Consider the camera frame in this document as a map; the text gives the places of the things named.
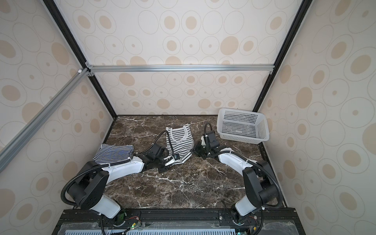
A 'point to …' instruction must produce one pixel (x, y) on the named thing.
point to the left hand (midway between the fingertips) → (174, 162)
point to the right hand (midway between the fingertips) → (195, 149)
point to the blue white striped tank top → (108, 153)
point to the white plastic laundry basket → (242, 126)
